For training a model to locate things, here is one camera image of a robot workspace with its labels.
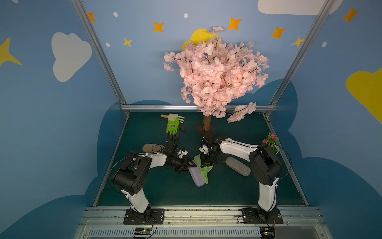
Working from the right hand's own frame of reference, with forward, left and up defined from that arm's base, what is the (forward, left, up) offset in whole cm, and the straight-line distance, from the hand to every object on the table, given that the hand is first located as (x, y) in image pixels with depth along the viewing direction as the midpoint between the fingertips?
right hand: (202, 164), depth 91 cm
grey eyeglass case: (0, -21, +2) cm, 21 cm away
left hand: (-3, +5, +2) cm, 6 cm away
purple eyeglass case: (-7, +4, +1) cm, 8 cm away
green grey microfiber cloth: (-5, -1, +2) cm, 5 cm away
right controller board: (-32, -34, -5) cm, 47 cm away
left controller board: (-35, +28, -3) cm, 46 cm away
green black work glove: (+32, +23, -1) cm, 39 cm away
